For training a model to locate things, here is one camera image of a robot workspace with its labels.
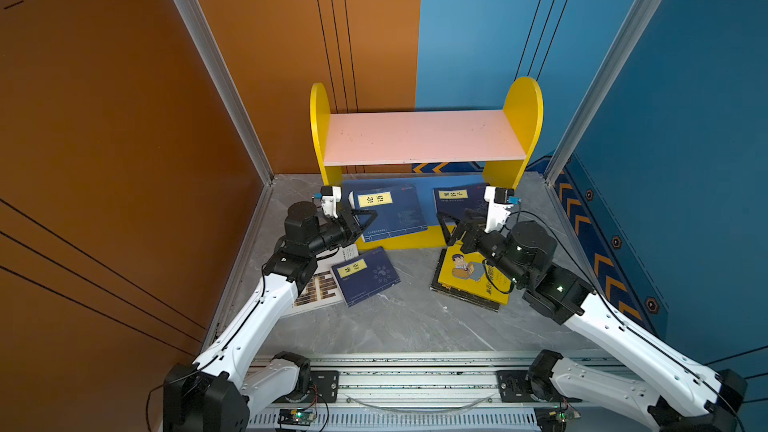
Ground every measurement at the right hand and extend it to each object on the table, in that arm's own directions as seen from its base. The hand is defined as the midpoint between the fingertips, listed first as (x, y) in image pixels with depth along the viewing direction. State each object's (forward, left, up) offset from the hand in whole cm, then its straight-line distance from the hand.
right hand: (444, 214), depth 65 cm
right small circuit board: (-34, -26, -37) cm, 56 cm away
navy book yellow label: (+7, +10, -7) cm, 14 cm away
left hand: (+4, +15, -4) cm, 16 cm away
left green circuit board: (-33, +35, -35) cm, 60 cm away
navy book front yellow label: (+21, -7, -19) cm, 29 cm away
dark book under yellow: (-4, -7, -34) cm, 35 cm away
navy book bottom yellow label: (+2, +21, -32) cm, 38 cm away
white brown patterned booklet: (-3, +33, -31) cm, 46 cm away
